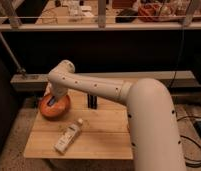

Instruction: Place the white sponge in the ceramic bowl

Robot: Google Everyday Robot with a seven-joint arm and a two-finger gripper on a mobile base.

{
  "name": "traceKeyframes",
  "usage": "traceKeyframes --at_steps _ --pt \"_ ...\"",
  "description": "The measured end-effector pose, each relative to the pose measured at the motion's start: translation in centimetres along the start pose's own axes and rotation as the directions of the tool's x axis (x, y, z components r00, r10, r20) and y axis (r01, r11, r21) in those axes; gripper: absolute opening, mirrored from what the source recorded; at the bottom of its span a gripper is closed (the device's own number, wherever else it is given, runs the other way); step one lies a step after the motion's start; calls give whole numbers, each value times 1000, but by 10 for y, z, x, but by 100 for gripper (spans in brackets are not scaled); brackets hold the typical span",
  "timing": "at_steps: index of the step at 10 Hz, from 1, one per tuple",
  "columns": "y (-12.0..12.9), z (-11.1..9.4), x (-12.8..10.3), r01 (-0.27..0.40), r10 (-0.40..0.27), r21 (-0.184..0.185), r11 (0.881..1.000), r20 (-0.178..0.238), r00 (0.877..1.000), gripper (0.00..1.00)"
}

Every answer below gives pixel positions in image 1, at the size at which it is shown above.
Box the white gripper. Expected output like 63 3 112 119
47 83 68 106

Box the white plastic bottle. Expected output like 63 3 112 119
54 118 83 154

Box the black floor cable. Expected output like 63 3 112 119
175 114 201 168

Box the black battery pair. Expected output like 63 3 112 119
87 94 97 109

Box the orange ceramic bowl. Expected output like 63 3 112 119
39 93 71 120

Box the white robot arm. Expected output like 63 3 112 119
48 60 187 171

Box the metal diagonal rod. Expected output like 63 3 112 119
0 31 26 77

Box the wooden board table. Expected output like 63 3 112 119
24 90 132 160

